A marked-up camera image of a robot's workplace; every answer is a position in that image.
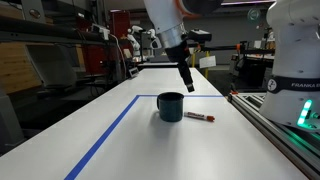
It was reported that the black stereo camera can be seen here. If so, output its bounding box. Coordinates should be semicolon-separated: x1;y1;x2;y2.
187;29;213;44

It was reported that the white paper sign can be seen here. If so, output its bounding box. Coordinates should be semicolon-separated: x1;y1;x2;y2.
198;55;217;70

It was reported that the wooden panel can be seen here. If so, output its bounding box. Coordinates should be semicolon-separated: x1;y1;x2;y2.
0;41;43;95

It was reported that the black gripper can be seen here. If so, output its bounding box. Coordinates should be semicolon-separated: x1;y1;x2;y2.
165;40;196;94

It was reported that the blue tape line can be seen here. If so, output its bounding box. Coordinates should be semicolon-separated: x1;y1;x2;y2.
63;94;225;180

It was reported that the dark green enamel mug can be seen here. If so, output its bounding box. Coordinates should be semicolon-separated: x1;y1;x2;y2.
156;91;185;123

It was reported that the aluminium rail base frame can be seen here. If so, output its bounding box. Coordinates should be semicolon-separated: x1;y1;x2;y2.
227;91;320;180

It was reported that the grey chair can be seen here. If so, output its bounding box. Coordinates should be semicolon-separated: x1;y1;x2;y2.
24;43;78;98

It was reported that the red cabinet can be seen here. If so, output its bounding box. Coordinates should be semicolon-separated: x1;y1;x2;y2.
109;9;132;51

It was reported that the yellow post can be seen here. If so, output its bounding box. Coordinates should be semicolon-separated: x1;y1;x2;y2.
203;50;211;80

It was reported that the white marker with orange cap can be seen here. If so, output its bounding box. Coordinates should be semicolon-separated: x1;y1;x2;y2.
183;111;216;123

